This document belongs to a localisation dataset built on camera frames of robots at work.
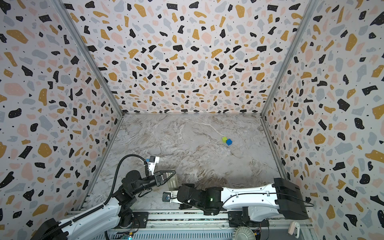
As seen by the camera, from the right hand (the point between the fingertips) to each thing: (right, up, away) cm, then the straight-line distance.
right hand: (173, 188), depth 70 cm
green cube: (+29, +20, +33) cm, 49 cm away
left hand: (0, +7, +2) cm, 7 cm away
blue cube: (+33, +18, +35) cm, 51 cm away
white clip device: (+57, -19, 0) cm, 60 cm away
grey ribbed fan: (+34, -21, 0) cm, 40 cm away
